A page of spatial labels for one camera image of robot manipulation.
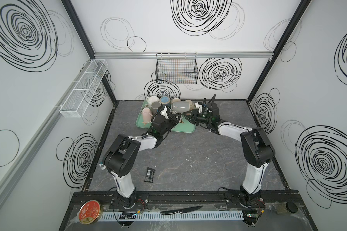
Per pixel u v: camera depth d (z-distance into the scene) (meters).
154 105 1.02
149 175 0.81
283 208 0.65
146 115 0.99
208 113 0.74
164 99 1.06
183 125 1.05
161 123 0.70
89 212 0.68
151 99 1.11
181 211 0.71
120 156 0.49
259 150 0.51
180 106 0.86
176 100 1.08
